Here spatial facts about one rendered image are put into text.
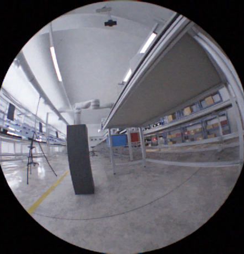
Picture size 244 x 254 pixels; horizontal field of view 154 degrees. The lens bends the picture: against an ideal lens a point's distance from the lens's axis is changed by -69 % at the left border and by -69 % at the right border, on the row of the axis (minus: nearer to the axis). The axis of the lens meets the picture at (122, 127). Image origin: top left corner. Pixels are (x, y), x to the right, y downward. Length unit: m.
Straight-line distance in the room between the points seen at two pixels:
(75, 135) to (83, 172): 0.43
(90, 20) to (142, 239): 3.39
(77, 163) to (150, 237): 0.95
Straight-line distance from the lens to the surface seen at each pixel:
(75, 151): 1.08
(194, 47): 0.62
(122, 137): 2.95
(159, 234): 0.67
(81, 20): 2.88
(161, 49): 0.45
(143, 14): 3.41
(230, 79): 0.36
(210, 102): 4.25
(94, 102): 0.91
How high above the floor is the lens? 0.57
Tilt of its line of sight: 11 degrees up
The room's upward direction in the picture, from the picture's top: 7 degrees counter-clockwise
